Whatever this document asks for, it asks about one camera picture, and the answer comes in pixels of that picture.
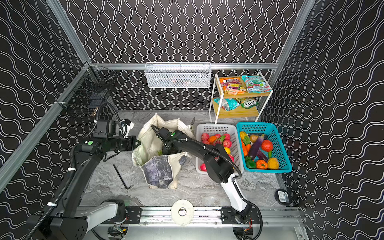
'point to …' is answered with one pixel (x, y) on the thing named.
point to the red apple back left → (205, 136)
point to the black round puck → (282, 197)
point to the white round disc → (185, 219)
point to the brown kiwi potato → (253, 138)
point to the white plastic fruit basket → (219, 128)
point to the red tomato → (267, 145)
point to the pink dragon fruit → (219, 139)
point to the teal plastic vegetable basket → (278, 151)
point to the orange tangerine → (211, 139)
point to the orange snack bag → (232, 86)
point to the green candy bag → (247, 102)
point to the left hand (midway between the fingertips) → (143, 142)
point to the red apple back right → (226, 143)
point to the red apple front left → (203, 167)
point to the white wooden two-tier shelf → (238, 96)
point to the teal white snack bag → (228, 104)
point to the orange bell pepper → (261, 164)
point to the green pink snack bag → (255, 84)
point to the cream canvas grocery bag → (160, 170)
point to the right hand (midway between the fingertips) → (171, 155)
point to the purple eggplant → (255, 147)
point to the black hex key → (122, 180)
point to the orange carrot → (246, 148)
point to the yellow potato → (273, 163)
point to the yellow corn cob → (242, 134)
